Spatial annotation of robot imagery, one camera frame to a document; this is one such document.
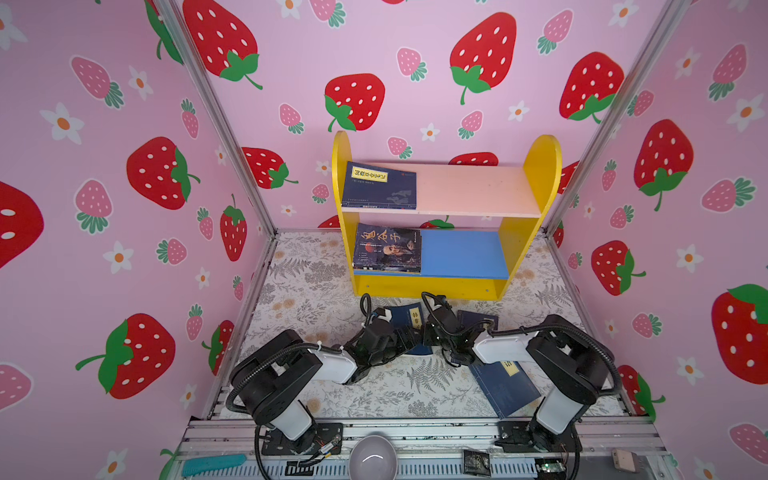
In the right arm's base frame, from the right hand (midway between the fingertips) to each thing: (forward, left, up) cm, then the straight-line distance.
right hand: (418, 332), depth 93 cm
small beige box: (-28, -51, +1) cm, 58 cm away
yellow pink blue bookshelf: (+18, -11, +14) cm, 25 cm away
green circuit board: (-31, -34, -1) cm, 46 cm away
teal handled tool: (-41, +49, +2) cm, 64 cm away
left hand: (-4, -1, +5) cm, 7 cm away
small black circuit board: (-33, -16, +2) cm, 37 cm away
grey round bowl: (-35, +8, +2) cm, 36 cm away
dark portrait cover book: (+18, +11, +19) cm, 28 cm away
